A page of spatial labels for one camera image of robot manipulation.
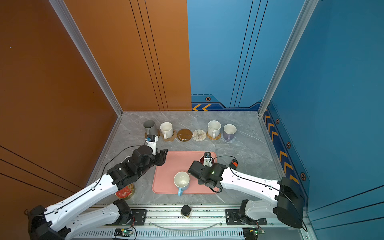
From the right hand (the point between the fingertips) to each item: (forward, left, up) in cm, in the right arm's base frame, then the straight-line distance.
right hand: (202, 177), depth 78 cm
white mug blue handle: (+1, +12, -7) cm, 14 cm away
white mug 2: (+35, -9, -2) cm, 36 cm away
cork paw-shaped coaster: (+30, +21, -6) cm, 37 cm away
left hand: (+11, +20, +12) cm, 26 cm away
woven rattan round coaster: (+30, -10, -6) cm, 32 cm away
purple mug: (+34, -19, -5) cm, 40 cm away
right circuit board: (-23, -23, -10) cm, 34 cm away
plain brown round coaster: (+34, +31, -6) cm, 46 cm away
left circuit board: (-23, +38, -9) cm, 45 cm away
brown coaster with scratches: (+34, +12, -7) cm, 37 cm away
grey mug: (+37, +36, 0) cm, 51 cm away
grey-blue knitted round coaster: (+33, -15, -8) cm, 37 cm away
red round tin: (-7, +40, -3) cm, 41 cm away
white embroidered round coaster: (+34, +2, -7) cm, 34 cm away
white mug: (+34, +24, -1) cm, 42 cm away
